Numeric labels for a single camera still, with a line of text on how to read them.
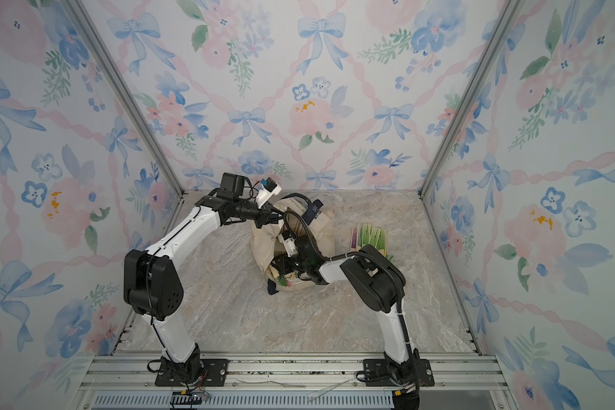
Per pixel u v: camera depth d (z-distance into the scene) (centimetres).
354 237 103
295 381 74
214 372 74
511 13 69
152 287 49
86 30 72
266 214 75
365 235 103
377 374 73
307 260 78
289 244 88
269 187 74
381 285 53
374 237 103
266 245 87
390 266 56
